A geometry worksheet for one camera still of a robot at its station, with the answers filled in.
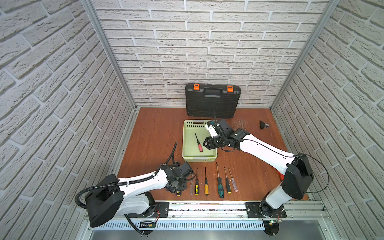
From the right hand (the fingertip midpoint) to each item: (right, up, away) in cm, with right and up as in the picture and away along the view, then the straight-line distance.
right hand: (207, 143), depth 82 cm
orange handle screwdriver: (-1, -24, -1) cm, 24 cm away
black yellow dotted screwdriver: (-16, -26, -5) cm, 31 cm away
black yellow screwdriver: (-6, -23, -1) cm, 24 cm away
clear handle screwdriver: (+15, -22, +1) cm, 27 cm away
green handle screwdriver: (+7, -24, -4) cm, 26 cm away
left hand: (-13, -24, -1) cm, 27 cm away
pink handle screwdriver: (-4, -4, +13) cm, 14 cm away
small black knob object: (+43, +9, +24) cm, 50 cm away
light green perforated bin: (-10, -8, +13) cm, 19 cm away
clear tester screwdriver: (-9, -25, -1) cm, 27 cm away
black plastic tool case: (+5, +26, +16) cm, 31 cm away
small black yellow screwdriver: (+11, -24, -1) cm, 26 cm away
